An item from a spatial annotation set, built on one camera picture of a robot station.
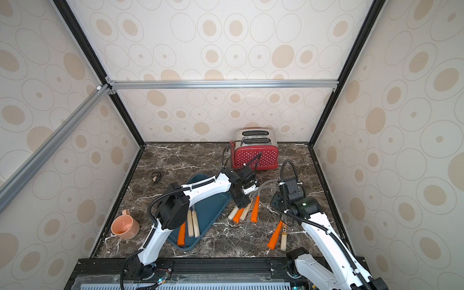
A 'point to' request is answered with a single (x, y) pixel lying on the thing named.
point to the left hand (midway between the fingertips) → (247, 200)
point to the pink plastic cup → (125, 226)
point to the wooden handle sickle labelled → (283, 240)
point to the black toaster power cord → (227, 151)
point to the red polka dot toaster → (258, 148)
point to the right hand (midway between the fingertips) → (281, 201)
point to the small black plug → (157, 178)
